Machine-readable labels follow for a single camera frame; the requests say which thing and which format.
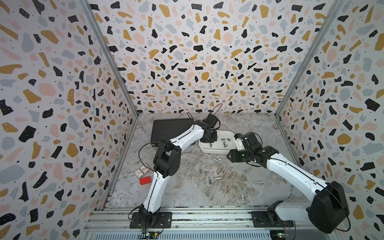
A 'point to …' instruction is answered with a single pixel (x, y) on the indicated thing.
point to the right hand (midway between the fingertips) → (229, 155)
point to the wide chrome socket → (224, 144)
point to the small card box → (141, 171)
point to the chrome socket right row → (200, 171)
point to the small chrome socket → (220, 159)
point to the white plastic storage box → (225, 141)
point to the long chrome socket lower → (218, 178)
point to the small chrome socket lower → (210, 181)
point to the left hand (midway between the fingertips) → (215, 139)
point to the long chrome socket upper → (214, 159)
